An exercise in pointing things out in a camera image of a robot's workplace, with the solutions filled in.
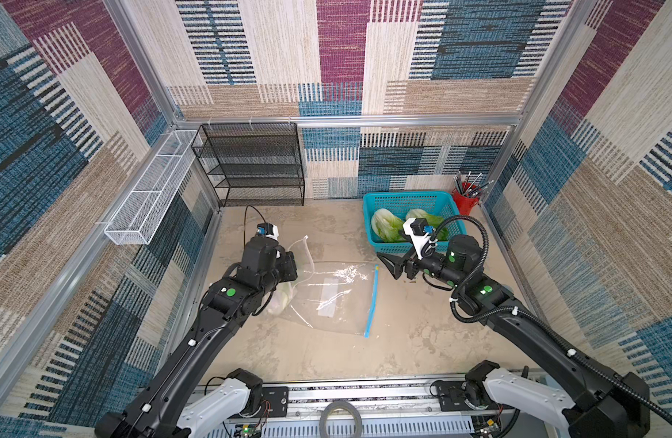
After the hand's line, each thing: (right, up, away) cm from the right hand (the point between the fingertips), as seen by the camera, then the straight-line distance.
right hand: (393, 245), depth 73 cm
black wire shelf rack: (-48, +30, +38) cm, 68 cm away
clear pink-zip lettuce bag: (-31, -16, +11) cm, 37 cm away
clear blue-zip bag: (-15, -18, +19) cm, 31 cm away
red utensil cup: (+36, +15, +35) cm, 52 cm away
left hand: (-26, -3, +2) cm, 27 cm away
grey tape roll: (-15, -42, +1) cm, 45 cm away
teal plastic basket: (+27, +14, +37) cm, 48 cm away
